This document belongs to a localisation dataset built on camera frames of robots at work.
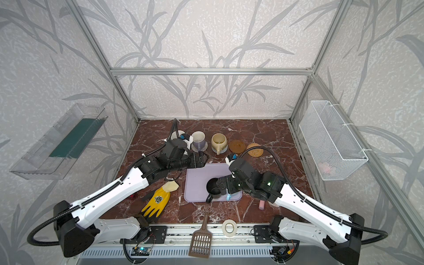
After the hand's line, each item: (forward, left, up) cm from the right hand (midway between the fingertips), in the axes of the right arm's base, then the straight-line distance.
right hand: (225, 175), depth 71 cm
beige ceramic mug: (+30, +4, -16) cm, 34 cm away
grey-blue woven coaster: (+22, +2, -15) cm, 27 cm away
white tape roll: (-17, -4, -19) cm, 26 cm away
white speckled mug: (+31, +31, -11) cm, 46 cm away
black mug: (+1, +6, -19) cm, 20 cm away
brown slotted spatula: (-22, +11, -19) cm, 31 cm away
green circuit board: (-26, +37, -20) cm, 49 cm away
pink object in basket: (+3, -45, 0) cm, 45 cm away
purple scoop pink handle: (-7, -18, -18) cm, 26 cm away
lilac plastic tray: (+6, +16, -20) cm, 27 cm away
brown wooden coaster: (+29, -8, -20) cm, 37 cm away
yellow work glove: (-5, +33, -18) cm, 38 cm away
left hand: (+9, +10, +4) cm, 14 cm away
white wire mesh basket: (+2, -41, +15) cm, 43 cm away
